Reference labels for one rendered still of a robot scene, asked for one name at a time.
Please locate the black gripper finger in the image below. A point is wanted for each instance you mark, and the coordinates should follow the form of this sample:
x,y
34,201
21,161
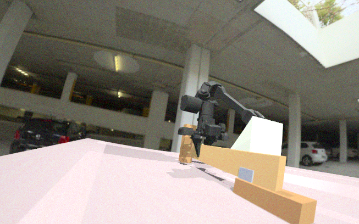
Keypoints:
x,y
197,145
209,142

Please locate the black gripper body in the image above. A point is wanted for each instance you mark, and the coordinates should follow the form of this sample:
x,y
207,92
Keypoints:
x,y
185,131

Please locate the long wooden beam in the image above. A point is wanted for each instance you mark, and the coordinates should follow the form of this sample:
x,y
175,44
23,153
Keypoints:
x,y
268,169

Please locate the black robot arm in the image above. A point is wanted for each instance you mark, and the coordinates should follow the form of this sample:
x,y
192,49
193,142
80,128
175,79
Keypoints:
x,y
201,103

